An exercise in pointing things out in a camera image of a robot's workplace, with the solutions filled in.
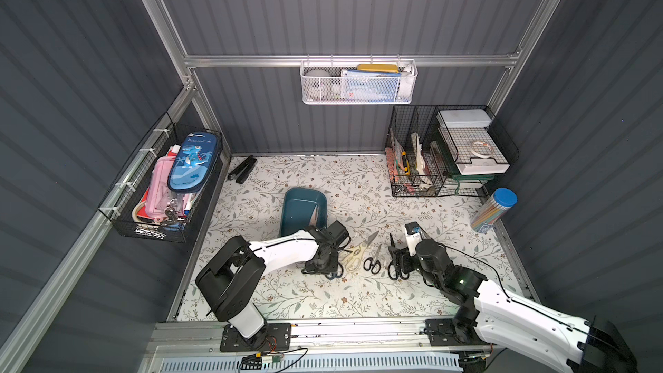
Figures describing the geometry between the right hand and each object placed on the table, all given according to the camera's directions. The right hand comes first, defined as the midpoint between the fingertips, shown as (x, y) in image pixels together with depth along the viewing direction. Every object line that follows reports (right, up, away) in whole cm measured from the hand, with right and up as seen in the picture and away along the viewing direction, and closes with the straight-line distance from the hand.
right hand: (404, 243), depth 82 cm
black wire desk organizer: (+21, +32, +18) cm, 42 cm away
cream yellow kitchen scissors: (-16, -8, +6) cm, 19 cm away
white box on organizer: (+31, +45, +22) cm, 59 cm away
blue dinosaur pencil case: (-61, +25, -13) cm, 67 cm away
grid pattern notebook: (+24, +35, +15) cm, 45 cm away
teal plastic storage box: (-35, +9, +20) cm, 41 cm away
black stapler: (-64, +23, +30) cm, 74 cm away
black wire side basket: (-73, +14, -20) cm, 77 cm away
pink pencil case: (-69, +17, -13) cm, 73 cm away
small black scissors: (-9, -8, +5) cm, 14 cm away
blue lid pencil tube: (+30, +13, -1) cm, 32 cm away
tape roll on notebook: (+32, +31, +12) cm, 46 cm away
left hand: (-24, -10, +4) cm, 27 cm away
